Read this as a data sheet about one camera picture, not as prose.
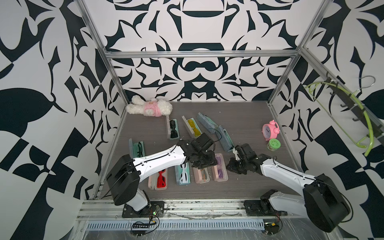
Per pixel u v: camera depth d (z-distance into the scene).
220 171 0.84
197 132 1.02
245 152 0.69
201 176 0.77
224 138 0.92
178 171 0.81
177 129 1.04
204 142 0.61
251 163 0.65
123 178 0.42
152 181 0.83
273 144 0.92
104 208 0.76
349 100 0.59
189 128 0.96
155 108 1.05
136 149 0.94
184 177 0.83
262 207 0.68
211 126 0.97
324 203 0.41
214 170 0.79
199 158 0.66
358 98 0.60
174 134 1.08
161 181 0.81
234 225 0.71
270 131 0.93
